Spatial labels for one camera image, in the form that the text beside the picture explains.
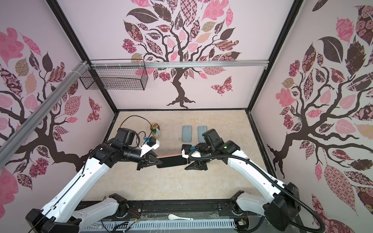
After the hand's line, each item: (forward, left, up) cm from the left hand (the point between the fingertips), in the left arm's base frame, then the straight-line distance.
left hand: (159, 163), depth 66 cm
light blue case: (+34, -12, -24) cm, 44 cm away
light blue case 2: (+37, -24, -23) cm, 50 cm away
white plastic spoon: (-18, -6, -22) cm, 30 cm away
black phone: (0, -6, +3) cm, 7 cm away
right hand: (+2, -13, -3) cm, 13 cm away
